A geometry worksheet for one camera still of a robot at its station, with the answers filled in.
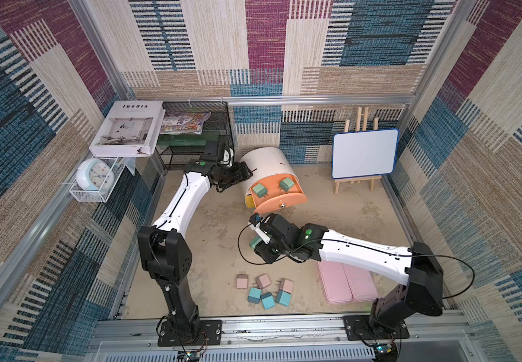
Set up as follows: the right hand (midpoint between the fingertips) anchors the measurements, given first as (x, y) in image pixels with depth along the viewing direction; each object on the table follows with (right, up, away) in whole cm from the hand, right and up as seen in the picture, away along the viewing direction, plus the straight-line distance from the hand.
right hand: (258, 245), depth 77 cm
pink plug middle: (+1, -14, +6) cm, 16 cm away
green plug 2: (0, +19, +9) cm, 21 cm away
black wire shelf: (-43, +35, +42) cm, 70 cm away
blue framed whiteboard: (+45, +34, +20) cm, 60 cm away
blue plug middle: (+3, -20, +2) cm, 20 cm away
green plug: (+10, +21, +10) cm, 25 cm away
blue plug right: (+9, -19, +2) cm, 21 cm away
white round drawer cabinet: (+2, +30, +16) cm, 34 cm away
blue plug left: (-2, -18, +3) cm, 18 cm away
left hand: (-5, +24, +9) cm, 26 cm away
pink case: (+30, -15, +4) cm, 33 cm away
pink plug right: (+10, -15, +4) cm, 18 cm away
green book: (-30, +39, +17) cm, 52 cm away
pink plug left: (-6, -15, +6) cm, 17 cm away
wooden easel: (+43, +45, +22) cm, 65 cm away
